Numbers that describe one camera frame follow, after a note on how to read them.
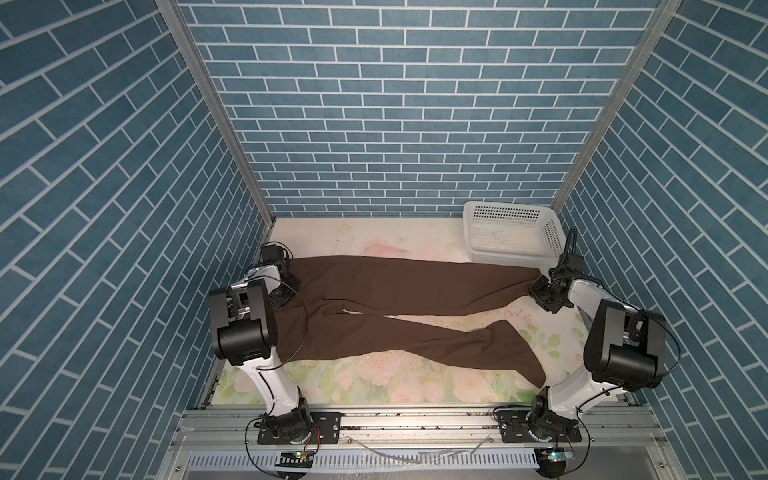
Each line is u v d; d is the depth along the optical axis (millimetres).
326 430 738
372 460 706
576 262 762
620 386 489
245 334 502
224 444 743
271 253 823
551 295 787
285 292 846
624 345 469
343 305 920
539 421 679
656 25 722
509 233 1160
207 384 847
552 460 715
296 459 722
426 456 707
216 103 862
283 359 835
